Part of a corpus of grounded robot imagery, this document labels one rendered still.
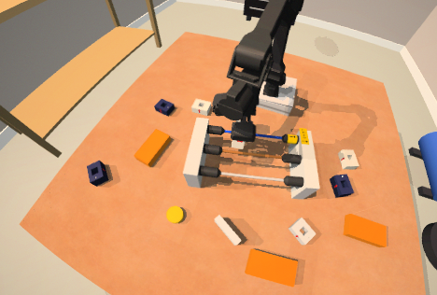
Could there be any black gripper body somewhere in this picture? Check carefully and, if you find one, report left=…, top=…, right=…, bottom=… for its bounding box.
left=231, top=96, right=259, bottom=143

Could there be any orange rectangular block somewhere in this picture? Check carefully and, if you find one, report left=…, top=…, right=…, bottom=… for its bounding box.
left=245, top=249, right=298, bottom=287
left=343, top=214, right=387, bottom=247
left=134, top=129, right=171, bottom=167

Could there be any yellow round disc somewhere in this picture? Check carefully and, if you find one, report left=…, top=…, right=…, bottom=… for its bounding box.
left=166, top=206, right=184, bottom=223

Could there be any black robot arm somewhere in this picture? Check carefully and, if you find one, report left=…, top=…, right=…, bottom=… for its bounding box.
left=212, top=0, right=304, bottom=120

